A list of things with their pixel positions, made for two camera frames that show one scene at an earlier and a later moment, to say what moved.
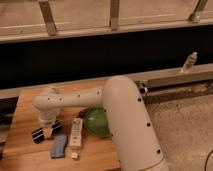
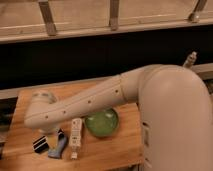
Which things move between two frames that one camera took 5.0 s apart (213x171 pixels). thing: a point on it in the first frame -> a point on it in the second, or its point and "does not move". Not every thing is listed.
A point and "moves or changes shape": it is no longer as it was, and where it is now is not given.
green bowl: (96, 122) does not move
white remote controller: (76, 136) does not move
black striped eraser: (38, 134) moves or changes shape
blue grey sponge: (59, 146) does not move
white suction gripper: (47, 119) -> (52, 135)
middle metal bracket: (114, 14) does not move
